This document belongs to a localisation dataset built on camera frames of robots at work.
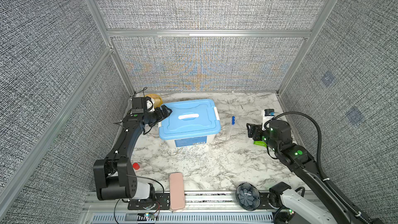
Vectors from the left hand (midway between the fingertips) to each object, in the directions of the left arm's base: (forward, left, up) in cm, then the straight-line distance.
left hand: (166, 114), depth 85 cm
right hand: (-12, -45, +5) cm, 46 cm away
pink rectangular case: (-35, -5, -18) cm, 39 cm away
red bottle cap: (-22, +17, -16) cm, 32 cm away
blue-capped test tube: (-5, -37, -2) cm, 37 cm away
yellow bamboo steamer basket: (+22, +9, -12) cm, 26 cm away
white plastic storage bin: (-12, -14, -12) cm, 22 cm away
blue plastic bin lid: (-3, -13, -1) cm, 13 cm away
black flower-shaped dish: (-39, -40, -17) cm, 58 cm away
